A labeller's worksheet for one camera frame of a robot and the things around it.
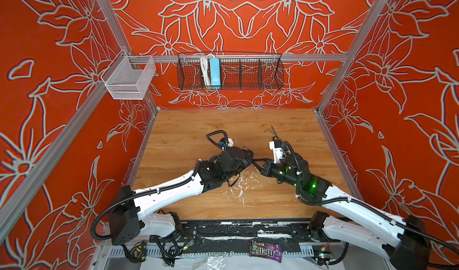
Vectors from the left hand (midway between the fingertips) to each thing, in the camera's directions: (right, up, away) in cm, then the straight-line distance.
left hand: (255, 154), depth 71 cm
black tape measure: (-46, -38, -4) cm, 60 cm away
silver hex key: (+15, +8, +37) cm, 41 cm away
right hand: (-3, -3, -1) cm, 5 cm away
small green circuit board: (+26, -40, -3) cm, 48 cm away
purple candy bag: (+6, -37, -4) cm, 38 cm away
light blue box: (-18, +39, +19) cm, 47 cm away
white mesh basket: (-65, +38, +23) cm, 78 cm away
